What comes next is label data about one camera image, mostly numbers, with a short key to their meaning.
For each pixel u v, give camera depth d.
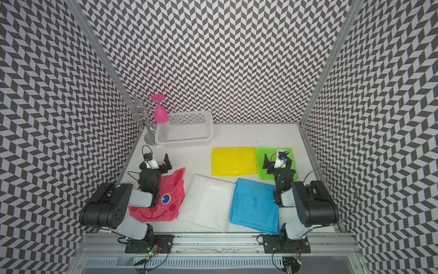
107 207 0.45
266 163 0.81
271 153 1.00
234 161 0.97
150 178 0.68
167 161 0.84
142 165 0.80
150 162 0.76
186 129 1.12
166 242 0.74
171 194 0.87
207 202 0.81
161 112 1.02
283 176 0.69
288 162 0.79
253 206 0.84
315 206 0.45
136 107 0.89
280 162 0.77
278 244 0.73
